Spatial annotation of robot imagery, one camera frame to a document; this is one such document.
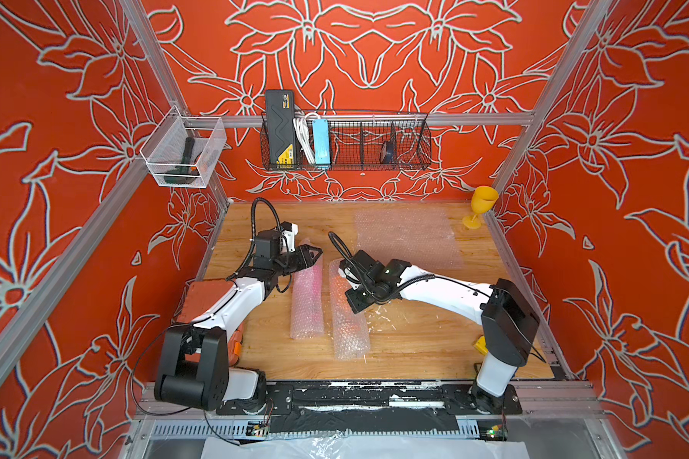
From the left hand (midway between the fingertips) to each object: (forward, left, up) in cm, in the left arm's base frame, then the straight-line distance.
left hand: (318, 251), depth 85 cm
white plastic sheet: (-45, -15, -18) cm, 51 cm away
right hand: (-13, -9, -8) cm, 18 cm away
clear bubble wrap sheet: (+19, -37, -15) cm, 45 cm away
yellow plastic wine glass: (+27, -56, -1) cm, 62 cm away
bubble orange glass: (-20, -11, -9) cm, 25 cm away
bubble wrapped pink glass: (-17, +1, -8) cm, 19 cm away
